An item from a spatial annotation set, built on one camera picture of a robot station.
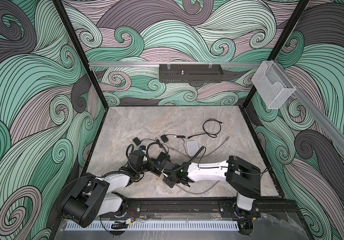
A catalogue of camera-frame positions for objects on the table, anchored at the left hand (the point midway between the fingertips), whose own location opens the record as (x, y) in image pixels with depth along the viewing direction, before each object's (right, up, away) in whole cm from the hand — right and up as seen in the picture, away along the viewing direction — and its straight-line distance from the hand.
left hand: (158, 162), depth 88 cm
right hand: (+5, -8, -3) cm, 10 cm away
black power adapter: (+3, +12, +12) cm, 18 cm away
